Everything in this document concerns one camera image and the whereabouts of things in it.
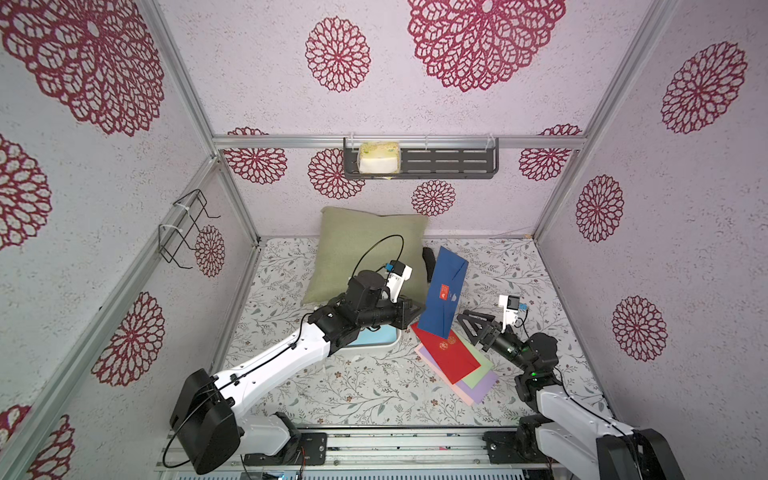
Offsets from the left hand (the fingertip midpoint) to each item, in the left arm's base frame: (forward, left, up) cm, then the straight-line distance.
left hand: (423, 310), depth 72 cm
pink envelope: (-1, -2, -24) cm, 24 cm away
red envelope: (-1, -10, -25) cm, 27 cm away
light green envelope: (-9, -16, -24) cm, 30 cm away
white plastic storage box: (-1, +14, -22) cm, 26 cm away
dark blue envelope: (+5, -5, 0) cm, 7 cm away
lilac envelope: (-12, -17, -25) cm, 32 cm away
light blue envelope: (+4, +9, -22) cm, 24 cm away
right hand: (+1, -10, -4) cm, 11 cm away
